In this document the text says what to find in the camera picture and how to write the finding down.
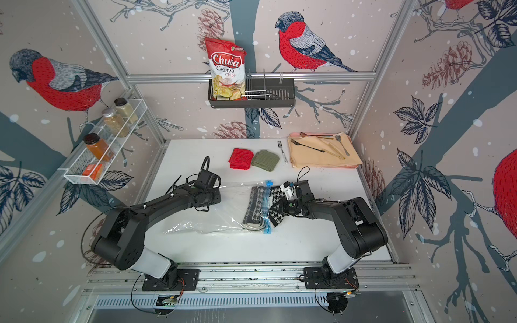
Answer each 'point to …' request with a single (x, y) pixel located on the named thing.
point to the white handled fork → (280, 145)
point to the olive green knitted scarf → (266, 159)
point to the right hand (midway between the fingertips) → (272, 207)
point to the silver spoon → (338, 138)
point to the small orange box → (94, 171)
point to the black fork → (306, 147)
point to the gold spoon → (305, 135)
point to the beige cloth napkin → (307, 150)
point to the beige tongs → (341, 156)
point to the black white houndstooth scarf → (254, 218)
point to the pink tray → (297, 134)
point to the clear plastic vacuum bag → (244, 207)
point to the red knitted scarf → (241, 159)
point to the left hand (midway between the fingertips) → (220, 193)
